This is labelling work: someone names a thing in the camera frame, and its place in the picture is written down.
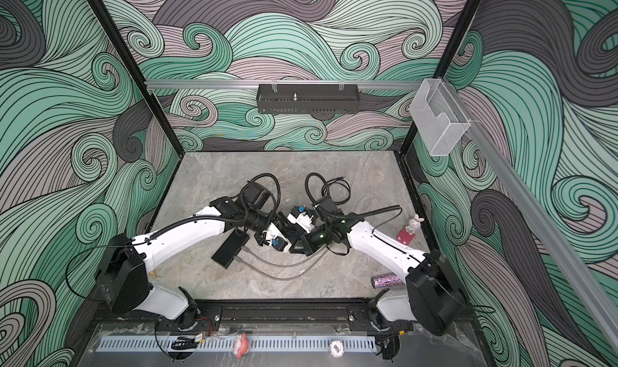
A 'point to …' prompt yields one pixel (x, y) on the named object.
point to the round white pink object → (336, 348)
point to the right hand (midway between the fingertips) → (292, 250)
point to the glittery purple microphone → (385, 280)
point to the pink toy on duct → (241, 345)
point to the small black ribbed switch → (230, 248)
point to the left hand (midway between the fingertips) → (290, 229)
